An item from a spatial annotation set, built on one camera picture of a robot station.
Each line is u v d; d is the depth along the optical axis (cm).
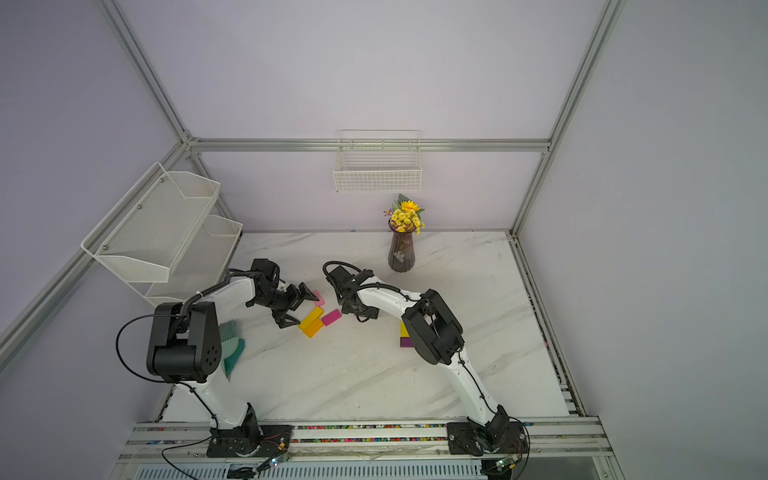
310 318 96
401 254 102
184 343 49
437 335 60
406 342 91
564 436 76
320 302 97
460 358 59
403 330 58
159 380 49
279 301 83
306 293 85
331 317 96
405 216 90
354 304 73
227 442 67
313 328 93
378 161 95
